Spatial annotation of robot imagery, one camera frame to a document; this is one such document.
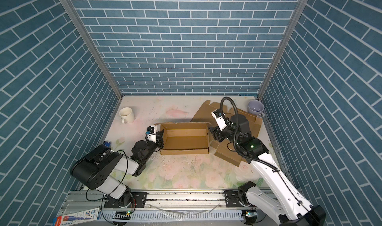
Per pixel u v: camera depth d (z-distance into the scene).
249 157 0.48
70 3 0.74
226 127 0.63
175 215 0.71
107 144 0.91
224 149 0.93
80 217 0.68
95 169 0.46
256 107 1.05
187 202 0.74
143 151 0.68
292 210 0.38
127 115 0.96
